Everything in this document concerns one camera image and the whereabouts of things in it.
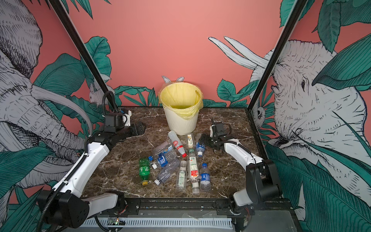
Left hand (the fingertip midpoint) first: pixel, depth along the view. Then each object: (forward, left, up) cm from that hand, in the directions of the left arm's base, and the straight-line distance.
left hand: (140, 125), depth 80 cm
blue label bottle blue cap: (-27, -36, -22) cm, 51 cm away
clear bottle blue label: (-6, -35, -19) cm, 40 cm away
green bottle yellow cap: (-19, -1, -18) cm, 26 cm away
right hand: (-3, -37, -13) cm, 39 cm away
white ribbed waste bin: (+8, -21, -11) cm, 25 cm away
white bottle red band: (-2, -20, -18) cm, 27 cm away
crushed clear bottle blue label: (-3, -11, -21) cm, 24 cm away
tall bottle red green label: (-17, -30, -17) cm, 39 cm away
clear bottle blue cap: (-13, -16, -19) cm, 28 cm away
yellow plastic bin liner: (+29, -24, -8) cm, 39 cm away
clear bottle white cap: (-15, -18, -21) cm, 32 cm away
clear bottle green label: (-23, -23, -18) cm, 37 cm away
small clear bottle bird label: (-3, -29, -18) cm, 34 cm away
